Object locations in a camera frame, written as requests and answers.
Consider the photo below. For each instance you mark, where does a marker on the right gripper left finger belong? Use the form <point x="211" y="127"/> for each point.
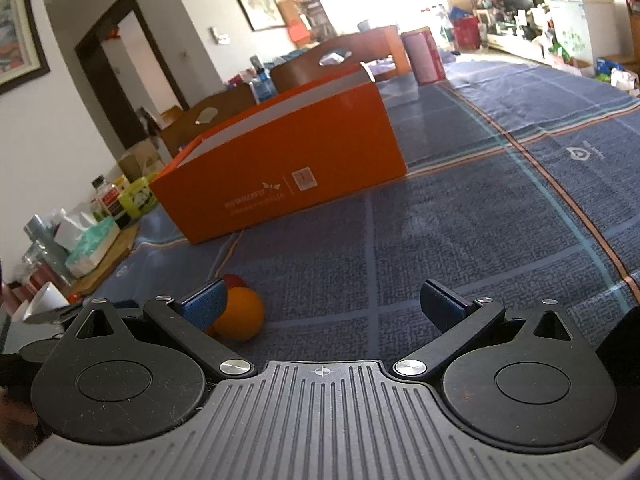
<point x="111" y="379"/>

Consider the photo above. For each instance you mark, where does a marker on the framed painting far wall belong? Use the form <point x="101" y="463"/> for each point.
<point x="262" y="14"/>

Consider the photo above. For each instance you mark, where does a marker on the red fruit on table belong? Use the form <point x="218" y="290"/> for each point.
<point x="233" y="281"/>

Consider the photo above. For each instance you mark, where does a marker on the white small fridge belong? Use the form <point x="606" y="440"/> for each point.
<point x="587" y="29"/>

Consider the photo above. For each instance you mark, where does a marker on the orange fruit on table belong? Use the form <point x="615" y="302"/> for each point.
<point x="243" y="316"/>

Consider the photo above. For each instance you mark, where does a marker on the dark labelled bottle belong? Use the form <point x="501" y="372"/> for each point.
<point x="108" y="195"/>

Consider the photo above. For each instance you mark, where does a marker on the green tissue box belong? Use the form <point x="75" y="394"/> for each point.
<point x="85" y="240"/>

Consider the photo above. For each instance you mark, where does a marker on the pink cylindrical canister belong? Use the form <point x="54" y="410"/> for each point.
<point x="423" y="56"/>

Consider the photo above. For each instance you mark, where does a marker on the blue plaid tablecloth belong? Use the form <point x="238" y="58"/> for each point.
<point x="522" y="185"/>

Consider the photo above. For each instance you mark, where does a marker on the orange cardboard box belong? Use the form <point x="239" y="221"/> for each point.
<point x="318" y="142"/>

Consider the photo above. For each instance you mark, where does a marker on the yellow green snack bag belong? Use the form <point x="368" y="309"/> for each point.
<point x="137" y="199"/>

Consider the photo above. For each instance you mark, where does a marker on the wooden tray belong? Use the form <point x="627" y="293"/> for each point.
<point x="117" y="253"/>

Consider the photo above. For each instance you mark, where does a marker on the framed picture near left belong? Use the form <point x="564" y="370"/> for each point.
<point x="21" y="53"/>

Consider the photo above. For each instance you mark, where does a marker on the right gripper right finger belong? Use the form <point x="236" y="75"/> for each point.
<point x="509" y="378"/>

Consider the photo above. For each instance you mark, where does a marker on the white cup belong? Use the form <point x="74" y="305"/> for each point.
<point x="43" y="308"/>

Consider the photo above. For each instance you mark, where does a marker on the wooden chair far middle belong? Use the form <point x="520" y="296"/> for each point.
<point x="379" y="49"/>

